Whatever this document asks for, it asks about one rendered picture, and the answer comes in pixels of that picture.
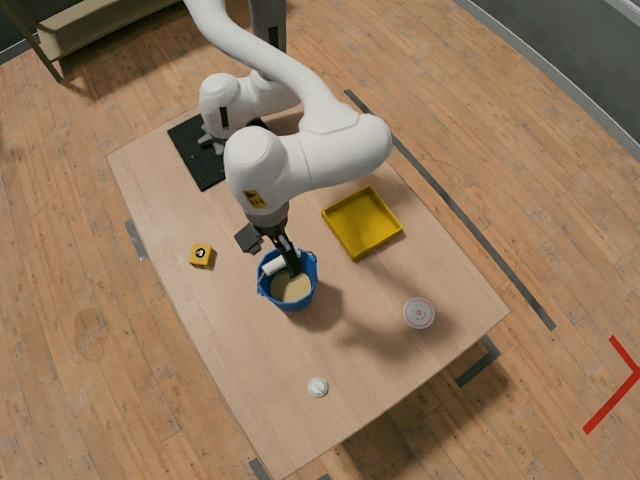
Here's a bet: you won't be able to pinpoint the blue pail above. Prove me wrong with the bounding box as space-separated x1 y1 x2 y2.
257 246 318 312

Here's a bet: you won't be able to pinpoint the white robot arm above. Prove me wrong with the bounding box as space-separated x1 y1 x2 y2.
183 0 392 256

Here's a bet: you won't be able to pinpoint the yellow shallow tray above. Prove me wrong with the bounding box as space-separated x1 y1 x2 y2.
321 184 403 262

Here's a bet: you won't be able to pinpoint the white yogurt cup with red stripes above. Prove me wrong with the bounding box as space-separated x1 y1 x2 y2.
403 297 435 329

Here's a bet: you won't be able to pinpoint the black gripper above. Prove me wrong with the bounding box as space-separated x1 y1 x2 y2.
253 214 304 279

